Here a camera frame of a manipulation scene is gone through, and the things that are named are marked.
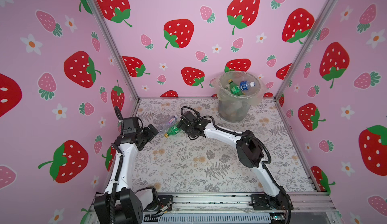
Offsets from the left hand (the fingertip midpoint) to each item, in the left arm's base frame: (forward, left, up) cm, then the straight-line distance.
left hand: (151, 133), depth 82 cm
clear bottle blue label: (+33, -56, +8) cm, 66 cm away
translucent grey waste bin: (+19, -48, +1) cm, 51 cm away
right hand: (+9, -14, -7) cm, 18 cm away
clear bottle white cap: (+17, -7, -11) cm, 21 cm away
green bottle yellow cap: (+9, -9, -11) cm, 17 cm away
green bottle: (+30, -49, +7) cm, 58 cm away
